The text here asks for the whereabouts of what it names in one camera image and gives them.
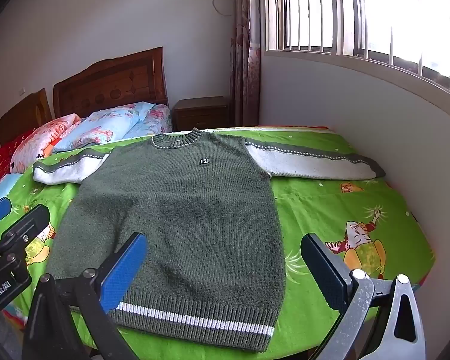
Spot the large carved wooden headboard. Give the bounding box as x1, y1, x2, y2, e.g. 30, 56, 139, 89
52, 47, 169, 119

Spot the wooden nightstand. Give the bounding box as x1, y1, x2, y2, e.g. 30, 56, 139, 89
172, 95, 235, 133

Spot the red floral curtain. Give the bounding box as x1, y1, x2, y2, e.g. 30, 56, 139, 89
230, 0, 265, 127

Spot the green cartoon printed bed sheet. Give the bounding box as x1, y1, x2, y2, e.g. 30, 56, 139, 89
0, 125, 436, 360

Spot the green knitted sweater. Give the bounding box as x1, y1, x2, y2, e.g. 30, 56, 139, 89
33, 127, 386, 353

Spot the blue floral pillow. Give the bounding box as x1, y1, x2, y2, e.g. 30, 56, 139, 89
52, 101, 173, 154

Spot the window with white bars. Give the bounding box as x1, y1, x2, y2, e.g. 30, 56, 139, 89
262, 0, 450, 102

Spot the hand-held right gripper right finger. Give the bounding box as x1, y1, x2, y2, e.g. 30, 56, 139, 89
301, 233, 426, 360

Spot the small wooden headboard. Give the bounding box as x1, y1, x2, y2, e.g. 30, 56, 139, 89
0, 88, 53, 147

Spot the red printed blanket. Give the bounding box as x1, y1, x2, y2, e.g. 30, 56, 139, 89
0, 129, 36, 199

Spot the light blue cloth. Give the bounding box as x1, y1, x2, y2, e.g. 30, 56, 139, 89
0, 172, 23, 209

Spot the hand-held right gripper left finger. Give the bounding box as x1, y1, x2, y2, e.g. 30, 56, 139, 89
22, 232, 148, 360

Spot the pink floral pillow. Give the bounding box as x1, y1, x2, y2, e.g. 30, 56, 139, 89
9, 113, 82, 175

